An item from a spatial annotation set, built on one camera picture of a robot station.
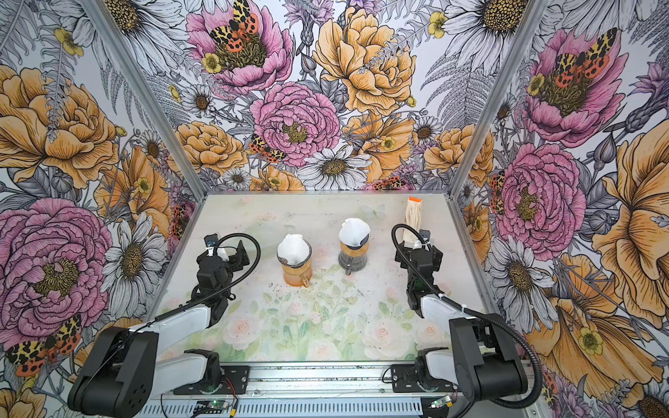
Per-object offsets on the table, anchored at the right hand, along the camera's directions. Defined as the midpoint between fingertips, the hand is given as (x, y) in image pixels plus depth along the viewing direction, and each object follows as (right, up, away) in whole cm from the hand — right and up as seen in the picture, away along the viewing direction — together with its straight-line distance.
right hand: (417, 250), depth 90 cm
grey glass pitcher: (-22, -5, +1) cm, 23 cm away
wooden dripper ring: (-37, -5, -3) cm, 38 cm away
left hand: (-63, 0, -2) cm, 63 cm away
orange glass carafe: (-40, -9, -1) cm, 41 cm away
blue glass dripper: (-19, +3, -5) cm, 20 cm away
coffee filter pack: (+2, +11, +12) cm, 17 cm away
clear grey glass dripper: (-43, -2, -8) cm, 44 cm away
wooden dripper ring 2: (-21, -1, 0) cm, 21 cm away
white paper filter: (-22, +7, 0) cm, 23 cm away
